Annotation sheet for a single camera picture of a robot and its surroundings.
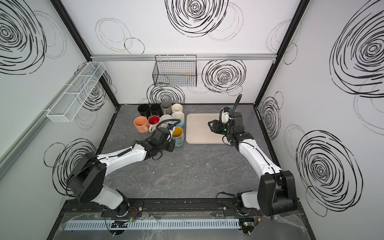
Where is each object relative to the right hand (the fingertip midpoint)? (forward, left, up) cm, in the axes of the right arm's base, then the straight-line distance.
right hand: (210, 123), depth 83 cm
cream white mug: (+13, +38, -14) cm, 42 cm away
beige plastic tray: (+11, +7, -24) cm, 27 cm away
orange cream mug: (+10, +46, -14) cm, 49 cm away
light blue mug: (+17, +20, -12) cm, 29 cm away
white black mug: (+20, +45, -11) cm, 51 cm away
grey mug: (+21, +29, -10) cm, 37 cm away
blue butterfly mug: (-4, +19, -7) cm, 20 cm away
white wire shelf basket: (-3, +72, +14) cm, 73 cm away
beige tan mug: (+14, +30, -12) cm, 35 cm away
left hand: (-4, +20, -11) cm, 24 cm away
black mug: (+20, +37, -10) cm, 43 cm away
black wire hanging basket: (+59, +26, -3) cm, 64 cm away
